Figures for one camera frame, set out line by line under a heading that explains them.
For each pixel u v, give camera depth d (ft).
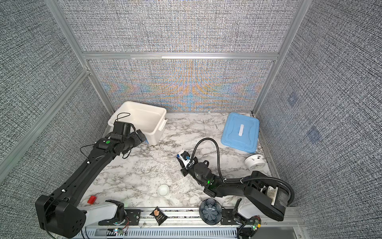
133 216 2.41
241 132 3.46
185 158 2.15
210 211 2.45
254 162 2.69
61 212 1.26
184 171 2.31
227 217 2.39
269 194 1.47
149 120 3.40
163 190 2.66
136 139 2.35
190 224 2.39
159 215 2.39
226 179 1.87
